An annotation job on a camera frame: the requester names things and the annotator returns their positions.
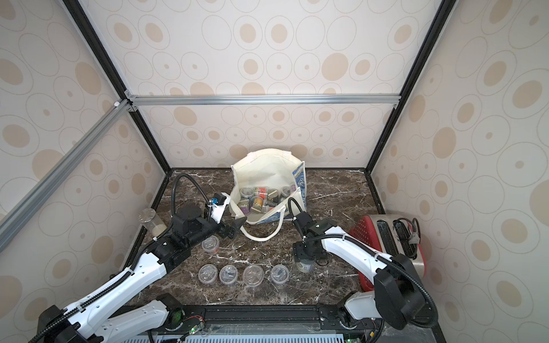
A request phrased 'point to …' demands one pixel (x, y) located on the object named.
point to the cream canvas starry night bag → (269, 185)
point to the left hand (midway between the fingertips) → (242, 210)
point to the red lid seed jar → (261, 191)
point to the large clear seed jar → (305, 265)
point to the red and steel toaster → (392, 235)
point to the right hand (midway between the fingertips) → (311, 255)
